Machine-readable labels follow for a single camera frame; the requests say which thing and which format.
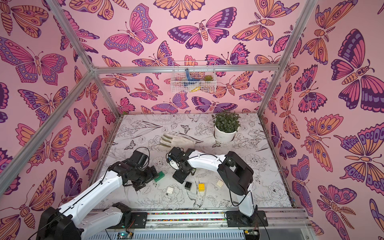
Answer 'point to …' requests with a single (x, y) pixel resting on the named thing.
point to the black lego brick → (188, 185)
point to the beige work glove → (179, 140)
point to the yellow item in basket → (196, 89)
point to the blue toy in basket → (189, 79)
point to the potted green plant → (226, 124)
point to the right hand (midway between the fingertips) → (182, 173)
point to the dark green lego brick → (160, 175)
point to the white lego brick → (170, 190)
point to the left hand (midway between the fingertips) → (156, 177)
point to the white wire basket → (193, 77)
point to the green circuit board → (123, 235)
